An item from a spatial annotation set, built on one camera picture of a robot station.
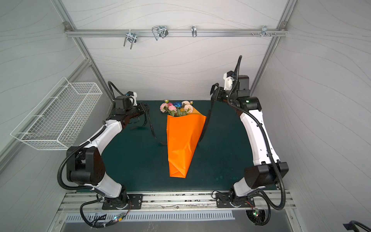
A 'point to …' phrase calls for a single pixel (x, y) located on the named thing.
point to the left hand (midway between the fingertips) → (151, 103)
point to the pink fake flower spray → (164, 108)
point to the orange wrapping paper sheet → (183, 132)
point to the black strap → (205, 122)
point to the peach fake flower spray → (187, 106)
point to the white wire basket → (56, 121)
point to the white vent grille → (101, 215)
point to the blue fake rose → (178, 104)
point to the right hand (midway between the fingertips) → (216, 87)
